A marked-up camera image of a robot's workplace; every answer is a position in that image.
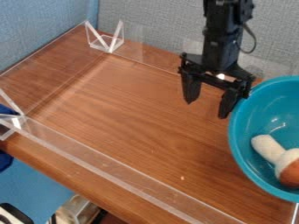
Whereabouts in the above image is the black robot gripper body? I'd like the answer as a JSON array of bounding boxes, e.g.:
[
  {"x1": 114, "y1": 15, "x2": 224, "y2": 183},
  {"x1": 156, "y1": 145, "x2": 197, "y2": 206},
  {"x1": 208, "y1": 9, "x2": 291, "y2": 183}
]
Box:
[{"x1": 177, "y1": 52, "x2": 256, "y2": 98}]

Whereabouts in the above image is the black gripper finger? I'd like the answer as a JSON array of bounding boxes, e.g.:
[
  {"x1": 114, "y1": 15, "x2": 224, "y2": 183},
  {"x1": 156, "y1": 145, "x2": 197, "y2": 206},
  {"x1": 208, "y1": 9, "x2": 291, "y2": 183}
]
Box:
[
  {"x1": 219, "y1": 87, "x2": 241, "y2": 119},
  {"x1": 181, "y1": 70, "x2": 201, "y2": 104}
]

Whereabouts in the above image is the blue plastic bowl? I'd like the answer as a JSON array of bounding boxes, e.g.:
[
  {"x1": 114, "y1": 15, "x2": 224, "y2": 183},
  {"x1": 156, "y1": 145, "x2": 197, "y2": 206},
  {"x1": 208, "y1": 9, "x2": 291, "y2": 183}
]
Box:
[{"x1": 228, "y1": 75, "x2": 299, "y2": 203}]

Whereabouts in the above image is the toy mushroom brown cap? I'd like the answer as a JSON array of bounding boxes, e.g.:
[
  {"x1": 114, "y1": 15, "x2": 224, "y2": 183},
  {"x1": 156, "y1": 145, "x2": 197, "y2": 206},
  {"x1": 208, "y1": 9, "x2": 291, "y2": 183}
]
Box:
[{"x1": 251, "y1": 135, "x2": 299, "y2": 188}]

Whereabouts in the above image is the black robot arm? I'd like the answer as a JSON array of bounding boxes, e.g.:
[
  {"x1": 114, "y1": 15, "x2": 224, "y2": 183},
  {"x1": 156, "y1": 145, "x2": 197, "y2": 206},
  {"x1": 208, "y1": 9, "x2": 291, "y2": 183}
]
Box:
[{"x1": 179, "y1": 0, "x2": 257, "y2": 119}]

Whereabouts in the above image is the clear acrylic back barrier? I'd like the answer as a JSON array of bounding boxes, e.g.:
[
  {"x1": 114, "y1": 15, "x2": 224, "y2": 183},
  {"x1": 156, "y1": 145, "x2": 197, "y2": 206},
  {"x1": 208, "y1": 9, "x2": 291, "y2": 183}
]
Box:
[{"x1": 113, "y1": 29, "x2": 299, "y2": 87}]

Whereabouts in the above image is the clear acrylic barrier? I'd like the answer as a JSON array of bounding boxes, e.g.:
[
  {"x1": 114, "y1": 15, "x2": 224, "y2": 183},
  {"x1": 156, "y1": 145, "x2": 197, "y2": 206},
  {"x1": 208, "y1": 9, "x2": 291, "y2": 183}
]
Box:
[
  {"x1": 113, "y1": 29, "x2": 299, "y2": 87},
  {"x1": 4, "y1": 117, "x2": 245, "y2": 224}
]

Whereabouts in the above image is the clear acrylic front barrier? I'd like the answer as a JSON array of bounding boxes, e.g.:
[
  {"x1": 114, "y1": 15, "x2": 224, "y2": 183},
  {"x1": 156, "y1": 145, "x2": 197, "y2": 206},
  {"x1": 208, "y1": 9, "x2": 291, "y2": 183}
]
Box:
[{"x1": 4, "y1": 117, "x2": 245, "y2": 224}]

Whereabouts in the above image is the grey metal box below table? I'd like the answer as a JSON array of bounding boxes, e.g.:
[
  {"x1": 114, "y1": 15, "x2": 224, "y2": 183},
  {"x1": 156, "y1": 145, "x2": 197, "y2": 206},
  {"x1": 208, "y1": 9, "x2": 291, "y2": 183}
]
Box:
[{"x1": 46, "y1": 195, "x2": 100, "y2": 224}]

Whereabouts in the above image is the blue fabric object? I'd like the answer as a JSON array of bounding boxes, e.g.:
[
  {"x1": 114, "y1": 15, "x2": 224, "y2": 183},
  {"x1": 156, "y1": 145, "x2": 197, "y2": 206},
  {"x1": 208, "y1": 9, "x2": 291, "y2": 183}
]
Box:
[{"x1": 0, "y1": 104, "x2": 21, "y2": 173}]

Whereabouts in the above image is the black and white object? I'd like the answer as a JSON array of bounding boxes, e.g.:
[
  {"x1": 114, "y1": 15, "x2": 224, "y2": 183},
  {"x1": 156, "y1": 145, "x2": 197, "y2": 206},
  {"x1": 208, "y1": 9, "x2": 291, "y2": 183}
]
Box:
[{"x1": 0, "y1": 203, "x2": 33, "y2": 224}]

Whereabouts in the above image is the black cable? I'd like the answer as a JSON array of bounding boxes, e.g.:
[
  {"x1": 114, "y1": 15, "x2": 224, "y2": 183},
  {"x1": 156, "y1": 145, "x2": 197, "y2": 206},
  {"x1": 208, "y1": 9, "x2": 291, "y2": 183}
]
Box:
[{"x1": 237, "y1": 24, "x2": 257, "y2": 55}]

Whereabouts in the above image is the clear acrylic corner bracket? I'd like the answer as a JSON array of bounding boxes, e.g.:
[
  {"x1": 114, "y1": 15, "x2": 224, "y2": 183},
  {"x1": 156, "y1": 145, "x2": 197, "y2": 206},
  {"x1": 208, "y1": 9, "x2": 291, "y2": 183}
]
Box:
[{"x1": 84, "y1": 21, "x2": 124, "y2": 53}]

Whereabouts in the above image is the clear acrylic left bracket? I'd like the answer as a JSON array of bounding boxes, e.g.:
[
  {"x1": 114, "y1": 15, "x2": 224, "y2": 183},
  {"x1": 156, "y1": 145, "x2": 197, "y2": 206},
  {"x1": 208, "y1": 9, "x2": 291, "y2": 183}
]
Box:
[{"x1": 0, "y1": 88, "x2": 24, "y2": 141}]

